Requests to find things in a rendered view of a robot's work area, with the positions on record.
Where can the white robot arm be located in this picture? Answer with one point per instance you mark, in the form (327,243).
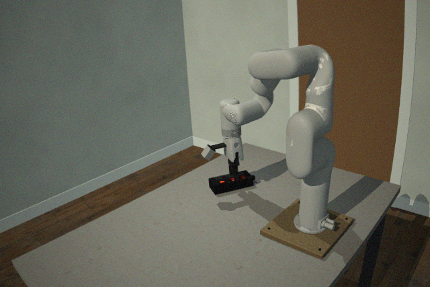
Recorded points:
(309,155)

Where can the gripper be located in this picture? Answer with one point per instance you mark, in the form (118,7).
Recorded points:
(233,150)

